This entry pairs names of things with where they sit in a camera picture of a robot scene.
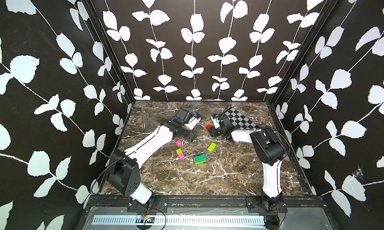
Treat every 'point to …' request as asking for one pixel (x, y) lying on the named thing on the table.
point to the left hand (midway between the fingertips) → (193, 130)
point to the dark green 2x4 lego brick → (198, 159)
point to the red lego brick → (208, 127)
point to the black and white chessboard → (240, 121)
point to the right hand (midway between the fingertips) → (210, 126)
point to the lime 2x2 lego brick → (179, 151)
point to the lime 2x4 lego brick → (212, 146)
